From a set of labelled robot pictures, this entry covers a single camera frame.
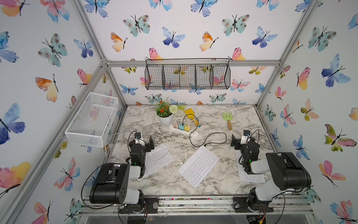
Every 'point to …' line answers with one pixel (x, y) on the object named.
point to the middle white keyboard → (197, 167)
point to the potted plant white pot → (165, 111)
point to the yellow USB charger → (187, 128)
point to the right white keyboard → (243, 176)
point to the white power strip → (194, 134)
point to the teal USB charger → (181, 127)
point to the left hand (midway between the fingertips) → (144, 136)
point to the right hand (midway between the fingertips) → (242, 134)
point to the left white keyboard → (157, 158)
